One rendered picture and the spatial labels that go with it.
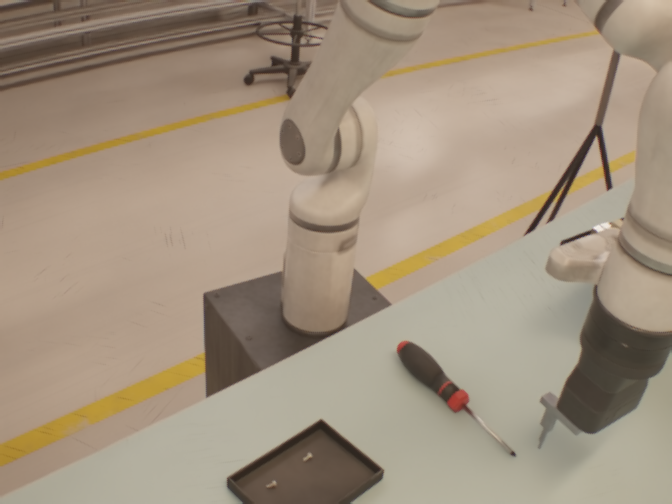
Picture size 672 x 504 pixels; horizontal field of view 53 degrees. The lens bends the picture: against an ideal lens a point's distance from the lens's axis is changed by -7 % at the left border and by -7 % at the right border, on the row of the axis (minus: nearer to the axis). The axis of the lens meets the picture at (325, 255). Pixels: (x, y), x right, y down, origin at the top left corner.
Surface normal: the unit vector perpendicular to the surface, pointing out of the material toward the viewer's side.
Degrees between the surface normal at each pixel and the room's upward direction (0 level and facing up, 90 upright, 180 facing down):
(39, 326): 0
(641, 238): 90
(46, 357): 0
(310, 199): 17
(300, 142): 93
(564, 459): 0
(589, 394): 70
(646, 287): 81
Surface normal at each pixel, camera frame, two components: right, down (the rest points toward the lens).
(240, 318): 0.08, -0.83
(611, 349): -0.73, 0.33
